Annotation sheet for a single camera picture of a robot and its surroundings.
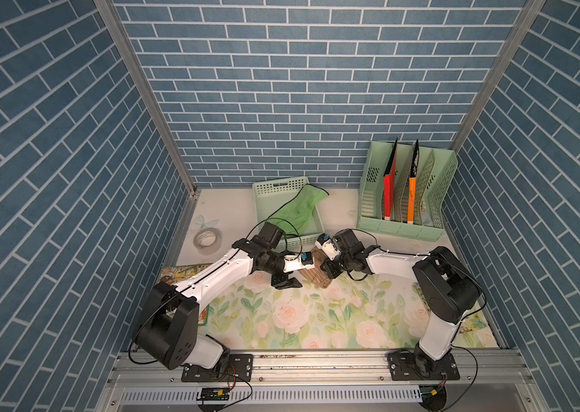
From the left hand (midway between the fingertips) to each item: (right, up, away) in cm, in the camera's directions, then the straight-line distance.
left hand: (303, 274), depth 82 cm
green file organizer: (+56, +37, +26) cm, 72 cm away
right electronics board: (+37, -32, -11) cm, 50 cm away
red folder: (+30, +29, +5) cm, 42 cm away
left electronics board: (-25, -32, -10) cm, 42 cm away
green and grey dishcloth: (-3, +18, +26) cm, 31 cm away
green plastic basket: (-15, +27, +34) cm, 46 cm away
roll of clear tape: (-38, +8, +19) cm, 44 cm away
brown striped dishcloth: (+5, -2, +9) cm, 11 cm away
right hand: (+8, 0, +12) cm, 14 cm away
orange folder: (+37, +29, +3) cm, 46 cm away
